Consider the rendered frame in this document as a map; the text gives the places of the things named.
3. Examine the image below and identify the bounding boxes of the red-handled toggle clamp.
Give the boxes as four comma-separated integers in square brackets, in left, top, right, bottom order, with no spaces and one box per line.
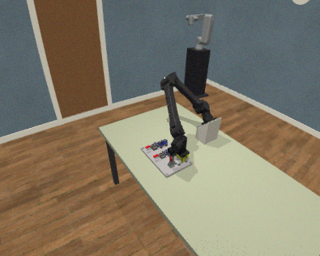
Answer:
[153,150,168,159]

